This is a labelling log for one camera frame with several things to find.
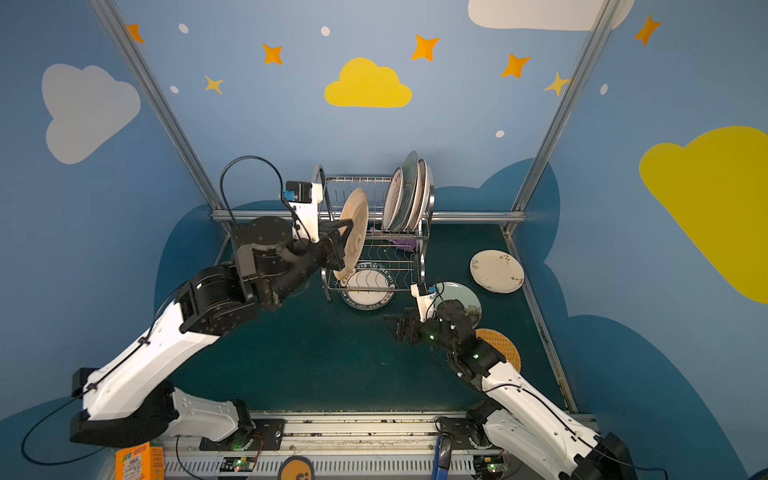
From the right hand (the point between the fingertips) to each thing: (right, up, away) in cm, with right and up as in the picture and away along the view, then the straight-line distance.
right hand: (399, 311), depth 76 cm
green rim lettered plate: (-9, +4, +22) cm, 24 cm away
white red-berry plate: (+38, +9, +32) cm, 50 cm away
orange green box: (-58, -32, -10) cm, 67 cm away
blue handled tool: (+9, -35, -10) cm, 37 cm away
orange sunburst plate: (-1, +31, +13) cm, 34 cm away
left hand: (-9, +20, -23) cm, 32 cm away
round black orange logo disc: (-25, -37, -5) cm, 45 cm away
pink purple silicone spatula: (+5, +19, +35) cm, 40 cm away
